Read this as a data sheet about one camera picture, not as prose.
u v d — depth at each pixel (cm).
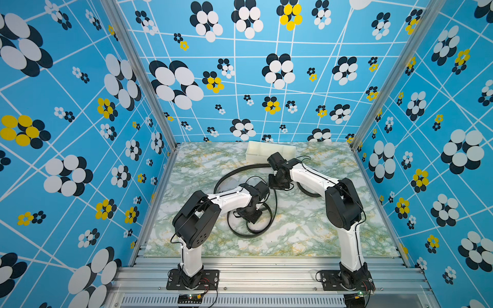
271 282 74
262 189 75
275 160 79
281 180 82
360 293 71
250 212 79
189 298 72
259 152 112
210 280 73
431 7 68
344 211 54
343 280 66
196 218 50
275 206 92
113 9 69
